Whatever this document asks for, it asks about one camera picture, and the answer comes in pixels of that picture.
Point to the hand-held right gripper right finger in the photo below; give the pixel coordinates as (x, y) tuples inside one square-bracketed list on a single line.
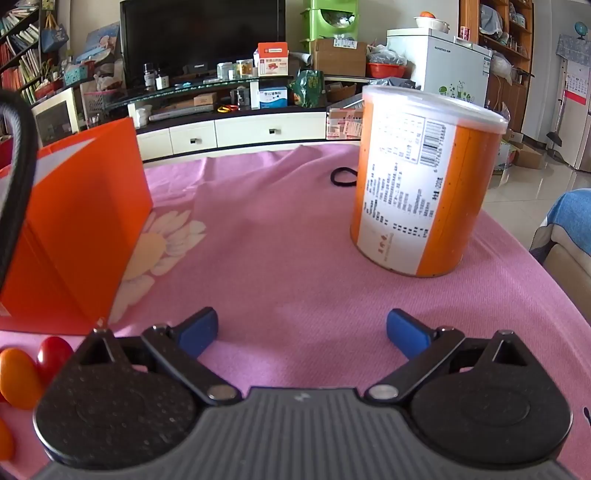
[(408, 333)]

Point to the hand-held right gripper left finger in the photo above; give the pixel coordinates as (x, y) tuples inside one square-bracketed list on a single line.
[(201, 332)]

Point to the orange cardboard box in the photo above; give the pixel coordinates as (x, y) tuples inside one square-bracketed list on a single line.
[(69, 207)]

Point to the orange cherry tomato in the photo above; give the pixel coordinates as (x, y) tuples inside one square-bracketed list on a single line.
[(4, 438), (18, 376)]

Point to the pink tablecloth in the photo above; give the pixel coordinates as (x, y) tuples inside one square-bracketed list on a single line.
[(277, 254)]

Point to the orange labelled canister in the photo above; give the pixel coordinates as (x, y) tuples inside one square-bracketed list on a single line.
[(461, 198)]

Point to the red cherry tomato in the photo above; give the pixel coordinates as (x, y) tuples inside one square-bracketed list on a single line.
[(53, 355)]

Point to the beige sofa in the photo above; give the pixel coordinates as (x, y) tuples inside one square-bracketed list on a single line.
[(563, 254)]

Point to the blue sofa cover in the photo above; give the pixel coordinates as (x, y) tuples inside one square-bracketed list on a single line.
[(572, 212)]

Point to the white tv stand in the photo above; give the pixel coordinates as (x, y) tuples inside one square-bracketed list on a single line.
[(240, 131)]

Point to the open cardboard box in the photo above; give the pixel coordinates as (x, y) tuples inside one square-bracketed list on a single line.
[(524, 152)]

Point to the stickered cardboard box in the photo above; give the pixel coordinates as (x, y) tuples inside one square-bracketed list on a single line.
[(344, 123)]

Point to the white mug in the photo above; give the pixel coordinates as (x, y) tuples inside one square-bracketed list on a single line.
[(144, 115)]

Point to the blue white box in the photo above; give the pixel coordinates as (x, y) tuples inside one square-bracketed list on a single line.
[(272, 98)]

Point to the white glass door cabinet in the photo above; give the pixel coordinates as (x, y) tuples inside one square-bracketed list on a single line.
[(57, 117)]

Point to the dark glass bottle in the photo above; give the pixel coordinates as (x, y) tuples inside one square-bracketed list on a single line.
[(149, 77)]

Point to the red plastic basin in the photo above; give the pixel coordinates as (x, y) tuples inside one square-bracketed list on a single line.
[(385, 70)]

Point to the green bag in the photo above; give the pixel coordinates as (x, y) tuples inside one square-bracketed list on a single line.
[(307, 87)]

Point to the orange white medicine box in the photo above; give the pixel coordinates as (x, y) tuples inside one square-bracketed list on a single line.
[(273, 60)]

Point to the brown cardboard box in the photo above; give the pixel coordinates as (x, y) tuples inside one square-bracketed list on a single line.
[(337, 60)]

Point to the black television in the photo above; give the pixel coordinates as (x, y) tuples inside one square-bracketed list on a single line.
[(198, 37)]

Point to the wooden shelf unit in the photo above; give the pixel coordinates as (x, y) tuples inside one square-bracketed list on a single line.
[(503, 50)]

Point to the white bowl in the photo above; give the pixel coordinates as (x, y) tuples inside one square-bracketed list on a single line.
[(431, 24)]

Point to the green plastic shelf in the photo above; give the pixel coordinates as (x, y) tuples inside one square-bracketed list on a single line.
[(318, 23)]

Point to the blue hanging bag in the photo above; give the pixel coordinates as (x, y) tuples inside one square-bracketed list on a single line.
[(54, 37)]

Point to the bookshelf with books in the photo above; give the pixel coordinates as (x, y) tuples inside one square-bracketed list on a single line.
[(18, 46)]

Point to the small globe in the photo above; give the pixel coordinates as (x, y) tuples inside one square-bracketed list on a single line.
[(581, 27)]

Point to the wall calendar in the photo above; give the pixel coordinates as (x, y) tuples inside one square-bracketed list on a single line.
[(577, 81)]

